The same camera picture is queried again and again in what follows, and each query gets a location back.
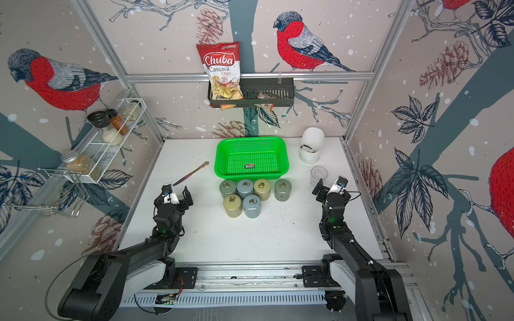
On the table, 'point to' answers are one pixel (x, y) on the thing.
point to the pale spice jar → (132, 110)
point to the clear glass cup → (316, 173)
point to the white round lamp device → (312, 143)
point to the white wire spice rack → (102, 154)
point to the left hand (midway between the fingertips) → (178, 185)
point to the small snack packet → (263, 95)
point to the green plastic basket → (251, 158)
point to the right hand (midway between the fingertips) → (330, 181)
